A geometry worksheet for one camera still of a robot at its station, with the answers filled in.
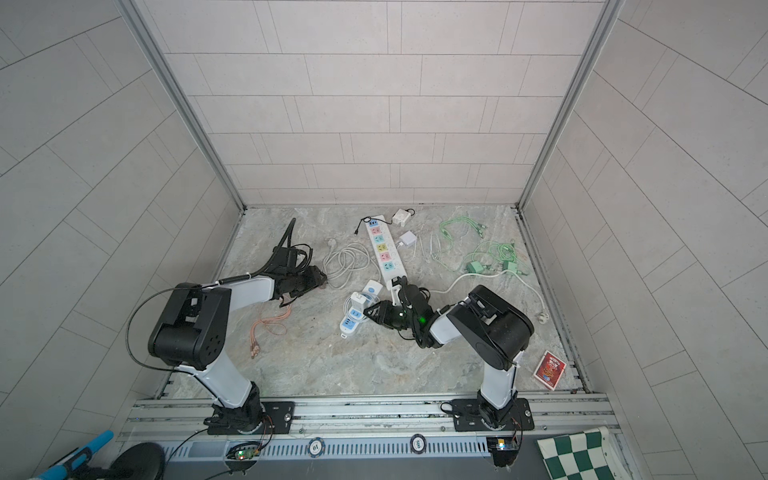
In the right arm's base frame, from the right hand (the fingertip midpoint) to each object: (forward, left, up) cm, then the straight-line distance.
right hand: (366, 317), depth 86 cm
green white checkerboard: (-35, -49, -2) cm, 60 cm away
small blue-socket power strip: (-2, +5, 0) cm, 5 cm away
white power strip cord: (+20, +9, 0) cm, 22 cm away
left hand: (+16, +12, -1) cm, 20 cm away
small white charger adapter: (+29, -15, 0) cm, 32 cm away
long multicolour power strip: (+24, -7, +1) cm, 25 cm away
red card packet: (-17, -48, -2) cm, 51 cm away
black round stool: (-30, +48, +1) cm, 57 cm away
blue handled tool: (-33, +47, +20) cm, 61 cm away
